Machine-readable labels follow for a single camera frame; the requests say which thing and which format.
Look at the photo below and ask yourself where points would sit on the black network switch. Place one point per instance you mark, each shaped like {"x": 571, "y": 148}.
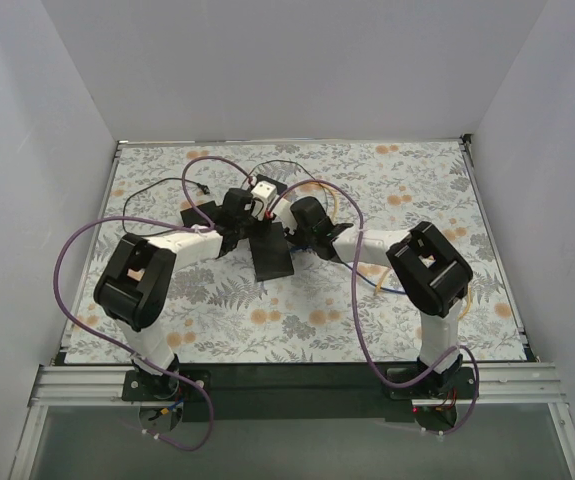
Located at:
{"x": 271, "y": 254}
{"x": 280, "y": 187}

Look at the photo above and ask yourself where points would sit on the aluminium frame rail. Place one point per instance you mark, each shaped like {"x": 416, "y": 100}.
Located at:
{"x": 500, "y": 383}

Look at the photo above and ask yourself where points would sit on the black power adapter brick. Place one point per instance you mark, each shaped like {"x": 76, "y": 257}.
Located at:
{"x": 197, "y": 217}

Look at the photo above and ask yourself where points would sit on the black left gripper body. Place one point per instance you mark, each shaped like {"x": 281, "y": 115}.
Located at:
{"x": 240, "y": 230}

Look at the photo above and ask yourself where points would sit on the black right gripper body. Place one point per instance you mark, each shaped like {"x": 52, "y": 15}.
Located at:
{"x": 314, "y": 245}

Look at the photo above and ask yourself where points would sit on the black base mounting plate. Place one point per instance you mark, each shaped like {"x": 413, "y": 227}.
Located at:
{"x": 286, "y": 391}

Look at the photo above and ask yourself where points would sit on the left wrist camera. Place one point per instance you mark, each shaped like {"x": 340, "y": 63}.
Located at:
{"x": 244, "y": 204}

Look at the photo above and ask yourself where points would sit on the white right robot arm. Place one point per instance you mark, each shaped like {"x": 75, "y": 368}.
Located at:
{"x": 433, "y": 274}

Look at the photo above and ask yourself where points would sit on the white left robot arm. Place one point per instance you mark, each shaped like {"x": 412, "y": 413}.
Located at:
{"x": 133, "y": 289}

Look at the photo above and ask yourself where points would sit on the floral patterned table mat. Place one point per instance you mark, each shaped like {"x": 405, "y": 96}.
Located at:
{"x": 217, "y": 312}

